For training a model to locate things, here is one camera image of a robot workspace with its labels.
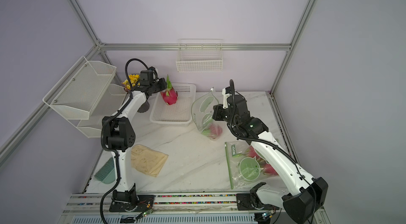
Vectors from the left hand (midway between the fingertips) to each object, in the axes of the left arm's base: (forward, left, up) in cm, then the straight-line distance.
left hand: (166, 84), depth 98 cm
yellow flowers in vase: (-2, +18, +6) cm, 19 cm away
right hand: (-28, -30, +9) cm, 42 cm away
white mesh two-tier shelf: (-20, +36, +9) cm, 42 cm away
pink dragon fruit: (-4, -2, -7) cm, 8 cm away
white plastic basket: (-9, -7, -19) cm, 22 cm away
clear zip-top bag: (-23, -23, 0) cm, 33 cm away
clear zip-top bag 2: (-48, -46, -14) cm, 68 cm away
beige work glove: (-42, +7, -19) cm, 47 cm away
